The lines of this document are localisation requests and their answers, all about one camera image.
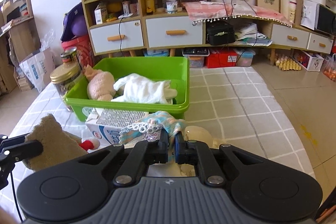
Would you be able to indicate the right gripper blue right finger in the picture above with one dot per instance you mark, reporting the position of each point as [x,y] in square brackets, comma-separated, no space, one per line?
[180,149]

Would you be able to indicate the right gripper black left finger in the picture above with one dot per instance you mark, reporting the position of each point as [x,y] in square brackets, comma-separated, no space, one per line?
[162,148]

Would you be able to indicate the doll with blue bonnet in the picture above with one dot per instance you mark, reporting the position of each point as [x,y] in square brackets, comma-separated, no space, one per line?
[172,126]

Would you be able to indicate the grey green knitted cloth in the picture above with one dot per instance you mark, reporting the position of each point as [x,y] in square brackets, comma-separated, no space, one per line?
[58,145]

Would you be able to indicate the white cloth glove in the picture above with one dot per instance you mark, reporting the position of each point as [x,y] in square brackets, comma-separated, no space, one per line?
[134,88]

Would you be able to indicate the white plush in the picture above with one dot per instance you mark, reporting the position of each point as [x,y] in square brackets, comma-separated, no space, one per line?
[90,144]

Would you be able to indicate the pink fluffy plush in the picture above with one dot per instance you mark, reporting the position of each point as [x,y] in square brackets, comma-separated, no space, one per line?
[100,84]

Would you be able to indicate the blue white milk carton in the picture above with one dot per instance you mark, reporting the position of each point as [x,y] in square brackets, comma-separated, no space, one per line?
[106,124]

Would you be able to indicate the grey checked tablecloth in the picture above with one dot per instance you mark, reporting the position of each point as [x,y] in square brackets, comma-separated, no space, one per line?
[233,104]

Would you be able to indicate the white paper bag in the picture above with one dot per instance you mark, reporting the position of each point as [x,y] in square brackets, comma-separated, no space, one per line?
[37,67]

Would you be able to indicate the gold lid glass jar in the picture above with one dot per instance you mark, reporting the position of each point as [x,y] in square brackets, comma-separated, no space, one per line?
[64,78]

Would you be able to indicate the red box under cabinet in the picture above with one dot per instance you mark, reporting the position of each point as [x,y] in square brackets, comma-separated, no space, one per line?
[221,58]

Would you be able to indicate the small tin can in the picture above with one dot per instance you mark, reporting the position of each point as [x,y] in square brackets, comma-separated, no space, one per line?
[69,55]

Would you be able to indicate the red cartoon bucket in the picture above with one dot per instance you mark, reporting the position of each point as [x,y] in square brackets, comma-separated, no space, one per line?
[84,49]

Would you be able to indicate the black bag on shelf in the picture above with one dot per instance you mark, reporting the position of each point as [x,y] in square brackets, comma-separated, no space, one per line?
[219,33]

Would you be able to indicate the wooden cabinet with drawers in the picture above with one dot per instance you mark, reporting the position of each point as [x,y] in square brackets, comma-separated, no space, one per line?
[171,31]

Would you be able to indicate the yellow egg tray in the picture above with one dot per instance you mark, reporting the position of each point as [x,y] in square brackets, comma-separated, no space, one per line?
[286,63]

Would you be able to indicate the pink cloth on cabinet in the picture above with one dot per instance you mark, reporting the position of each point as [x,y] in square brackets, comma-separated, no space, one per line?
[210,11]

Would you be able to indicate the white microwave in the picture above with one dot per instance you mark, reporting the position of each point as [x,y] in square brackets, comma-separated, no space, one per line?
[319,16]

